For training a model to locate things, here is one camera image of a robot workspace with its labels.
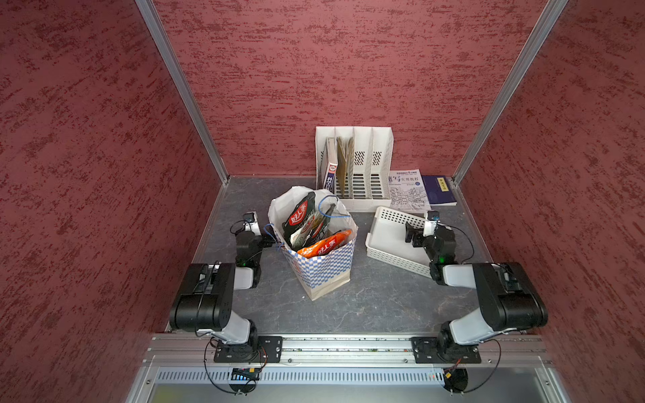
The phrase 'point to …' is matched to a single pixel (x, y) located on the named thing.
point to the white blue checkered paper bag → (320, 275)
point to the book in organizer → (330, 173)
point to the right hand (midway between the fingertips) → (418, 225)
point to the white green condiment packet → (299, 233)
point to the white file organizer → (371, 182)
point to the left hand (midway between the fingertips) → (261, 227)
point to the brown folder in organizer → (345, 154)
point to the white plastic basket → (386, 241)
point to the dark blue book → (438, 191)
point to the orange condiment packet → (326, 245)
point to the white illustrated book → (407, 191)
